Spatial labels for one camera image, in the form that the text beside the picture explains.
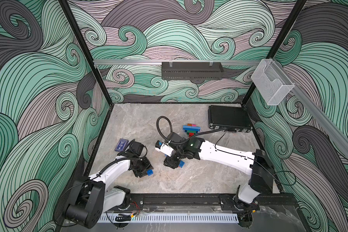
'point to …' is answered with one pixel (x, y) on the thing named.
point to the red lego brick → (191, 134)
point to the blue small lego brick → (150, 172)
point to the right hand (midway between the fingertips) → (165, 161)
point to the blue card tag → (121, 144)
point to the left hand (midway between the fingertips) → (151, 168)
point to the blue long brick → (181, 164)
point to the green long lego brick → (191, 131)
